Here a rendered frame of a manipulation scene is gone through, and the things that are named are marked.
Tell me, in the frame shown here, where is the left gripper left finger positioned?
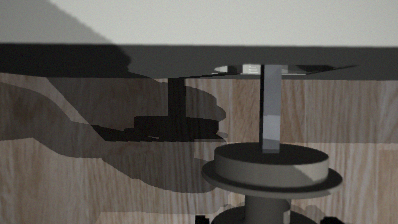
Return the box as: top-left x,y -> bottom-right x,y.
195,215 -> 210,224

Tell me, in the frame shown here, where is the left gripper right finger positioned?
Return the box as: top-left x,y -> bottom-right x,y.
320,217 -> 344,224

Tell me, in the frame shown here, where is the black door knob with metal spindle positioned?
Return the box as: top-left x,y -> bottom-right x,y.
202,65 -> 343,224

